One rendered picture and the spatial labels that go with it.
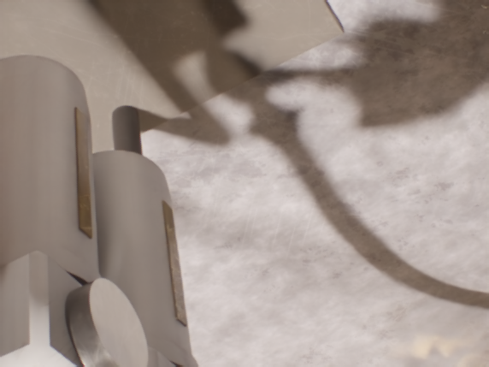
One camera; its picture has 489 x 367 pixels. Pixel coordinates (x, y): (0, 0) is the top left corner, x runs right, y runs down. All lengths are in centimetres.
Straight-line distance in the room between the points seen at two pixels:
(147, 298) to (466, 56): 50
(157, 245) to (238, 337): 64
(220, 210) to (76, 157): 52
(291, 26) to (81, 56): 18
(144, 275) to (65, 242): 9
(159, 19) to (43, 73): 30
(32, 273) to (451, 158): 68
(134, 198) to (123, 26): 29
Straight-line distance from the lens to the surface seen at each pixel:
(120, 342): 46
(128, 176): 63
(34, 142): 54
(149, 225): 61
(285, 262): 114
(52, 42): 89
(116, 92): 93
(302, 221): 109
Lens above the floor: 71
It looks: 43 degrees down
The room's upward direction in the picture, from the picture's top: 169 degrees clockwise
